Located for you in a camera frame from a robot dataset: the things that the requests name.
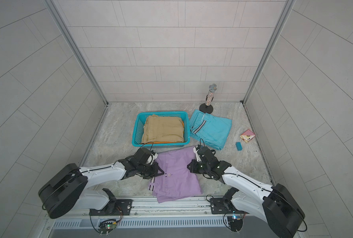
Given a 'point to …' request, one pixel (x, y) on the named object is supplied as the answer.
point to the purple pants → (177, 181)
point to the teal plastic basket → (139, 126)
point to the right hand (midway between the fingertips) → (187, 167)
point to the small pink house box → (247, 136)
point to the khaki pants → (158, 129)
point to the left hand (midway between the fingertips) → (165, 172)
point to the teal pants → (212, 131)
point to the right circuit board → (235, 222)
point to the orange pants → (169, 142)
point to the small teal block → (238, 146)
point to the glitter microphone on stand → (206, 107)
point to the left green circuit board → (106, 226)
